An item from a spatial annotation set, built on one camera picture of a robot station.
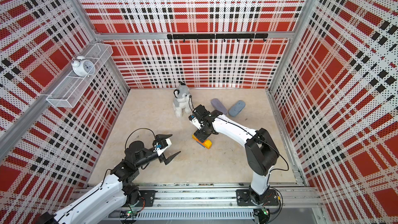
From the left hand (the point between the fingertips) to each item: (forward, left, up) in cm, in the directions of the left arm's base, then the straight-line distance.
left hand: (177, 141), depth 78 cm
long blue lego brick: (+4, -12, -12) cm, 18 cm away
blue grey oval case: (+31, -36, -13) cm, 50 cm away
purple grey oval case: (+33, -23, -12) cm, 41 cm away
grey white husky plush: (+27, +1, 0) cm, 27 cm away
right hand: (+7, -15, -5) cm, 17 cm away
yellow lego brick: (+2, -16, -9) cm, 19 cm away
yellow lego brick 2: (+8, -8, -11) cm, 16 cm away
